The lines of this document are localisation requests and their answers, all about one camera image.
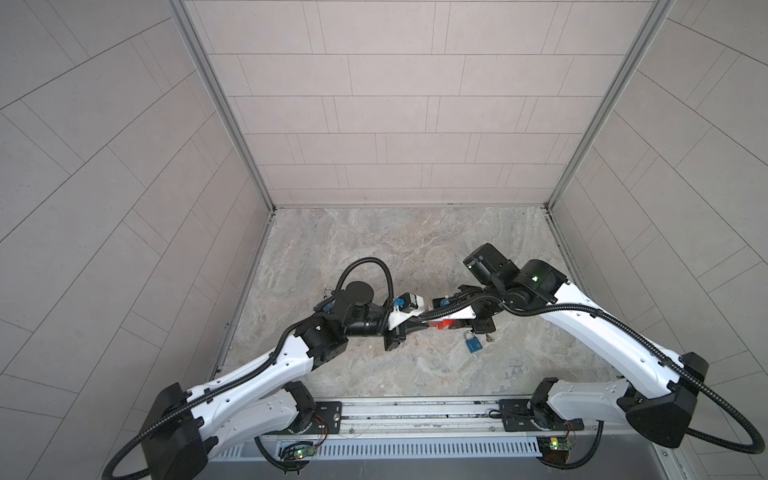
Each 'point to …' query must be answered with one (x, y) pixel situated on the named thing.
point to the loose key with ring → (489, 339)
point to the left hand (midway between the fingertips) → (430, 325)
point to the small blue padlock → (472, 342)
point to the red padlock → (444, 324)
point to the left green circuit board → (304, 452)
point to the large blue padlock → (328, 307)
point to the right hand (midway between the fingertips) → (449, 319)
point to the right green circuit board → (554, 449)
